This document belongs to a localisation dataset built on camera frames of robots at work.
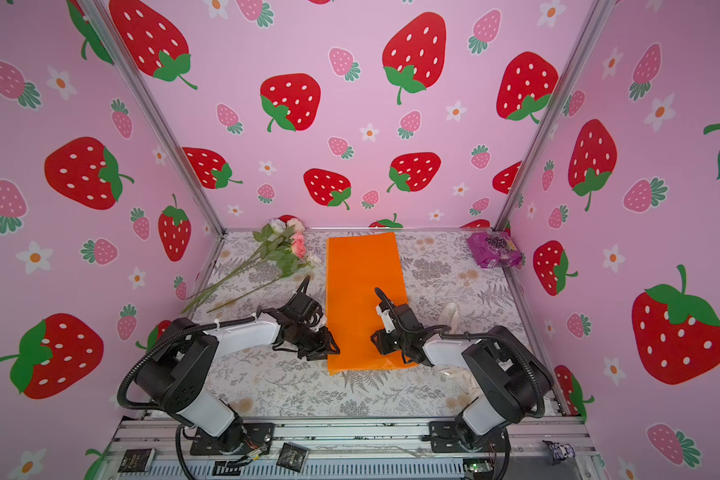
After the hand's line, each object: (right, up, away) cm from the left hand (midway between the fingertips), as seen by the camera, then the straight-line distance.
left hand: (338, 352), depth 87 cm
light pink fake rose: (-18, +30, +24) cm, 43 cm away
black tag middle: (-9, -19, -17) cm, 27 cm away
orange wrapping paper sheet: (+4, +24, +26) cm, 35 cm away
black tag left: (-46, -20, -17) cm, 53 cm away
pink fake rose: (-20, +35, +28) cm, 49 cm away
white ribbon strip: (+34, -8, -5) cm, 35 cm away
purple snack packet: (+56, +31, +21) cm, 67 cm away
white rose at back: (-28, +41, +32) cm, 59 cm away
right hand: (+11, +4, +5) cm, 12 cm away
